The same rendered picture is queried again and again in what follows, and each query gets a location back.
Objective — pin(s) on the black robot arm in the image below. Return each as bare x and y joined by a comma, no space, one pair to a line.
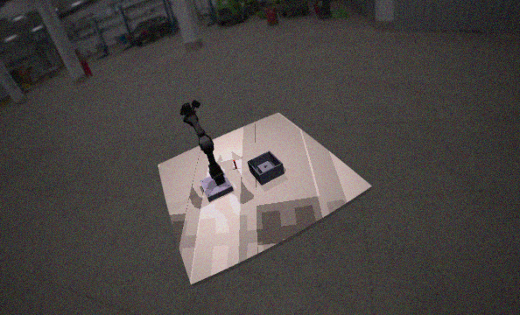
215,170

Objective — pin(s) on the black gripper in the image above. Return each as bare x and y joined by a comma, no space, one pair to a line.
195,104

